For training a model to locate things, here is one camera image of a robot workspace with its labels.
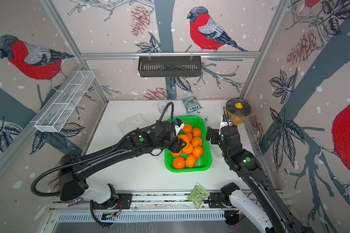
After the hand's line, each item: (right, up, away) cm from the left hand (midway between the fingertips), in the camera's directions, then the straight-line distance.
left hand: (186, 140), depth 71 cm
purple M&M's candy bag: (-57, -32, +2) cm, 65 cm away
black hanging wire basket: (-9, +48, +33) cm, 59 cm away
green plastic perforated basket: (+4, -16, +11) cm, 20 cm away
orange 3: (-3, -15, +9) cm, 18 cm away
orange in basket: (+8, +1, +24) cm, 25 cm away
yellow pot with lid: (+37, +17, +28) cm, 50 cm away
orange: (+2, -8, +14) cm, 17 cm away
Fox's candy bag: (+7, +20, +43) cm, 48 cm away
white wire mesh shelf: (-67, +14, +2) cm, 69 cm away
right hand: (+16, +7, +2) cm, 18 cm away
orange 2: (-5, -12, +16) cm, 21 cm away
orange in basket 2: (+8, -4, +19) cm, 21 cm away
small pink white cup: (-17, +19, +39) cm, 47 cm away
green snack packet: (+7, -29, +4) cm, 31 cm away
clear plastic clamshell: (-38, +6, +36) cm, 53 cm away
